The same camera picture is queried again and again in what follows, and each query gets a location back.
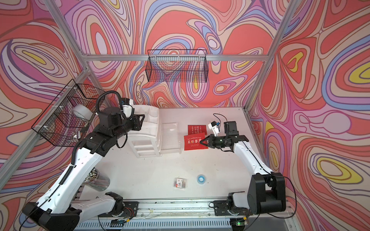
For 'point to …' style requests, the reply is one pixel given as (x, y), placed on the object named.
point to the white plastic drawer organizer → (146, 142)
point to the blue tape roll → (201, 179)
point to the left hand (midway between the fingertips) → (144, 115)
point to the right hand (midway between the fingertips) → (201, 145)
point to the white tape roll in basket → (83, 111)
